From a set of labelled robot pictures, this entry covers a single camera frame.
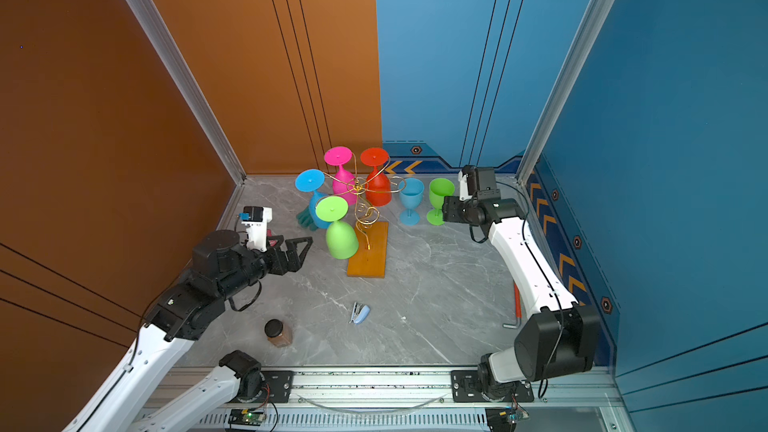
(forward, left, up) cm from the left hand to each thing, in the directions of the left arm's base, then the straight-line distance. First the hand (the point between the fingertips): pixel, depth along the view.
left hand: (298, 236), depth 68 cm
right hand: (+15, -38, -7) cm, 41 cm away
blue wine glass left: (+14, -1, +4) cm, 15 cm away
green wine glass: (+30, -37, -15) cm, 50 cm away
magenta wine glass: (+20, -8, -2) cm, 21 cm away
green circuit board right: (-31, -49, -29) cm, 65 cm away
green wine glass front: (+2, -9, -5) cm, 10 cm away
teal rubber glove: (+24, +9, -26) cm, 37 cm away
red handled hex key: (-6, -58, -28) cm, 65 cm away
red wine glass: (+20, -17, -4) cm, 26 cm away
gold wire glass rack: (+14, -14, -8) cm, 22 cm away
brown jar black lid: (-15, +6, -19) cm, 25 cm away
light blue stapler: (-8, -13, -26) cm, 30 cm away
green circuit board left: (-32, +13, -30) cm, 46 cm away
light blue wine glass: (+26, -27, -13) cm, 40 cm away
